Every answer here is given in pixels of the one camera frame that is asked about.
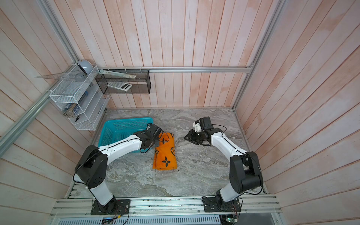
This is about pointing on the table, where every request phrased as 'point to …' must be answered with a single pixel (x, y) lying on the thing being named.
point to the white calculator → (121, 86)
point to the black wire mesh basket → (124, 81)
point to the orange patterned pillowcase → (165, 158)
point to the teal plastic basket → (111, 129)
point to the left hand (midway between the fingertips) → (154, 143)
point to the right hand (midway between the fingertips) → (185, 137)
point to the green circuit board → (231, 220)
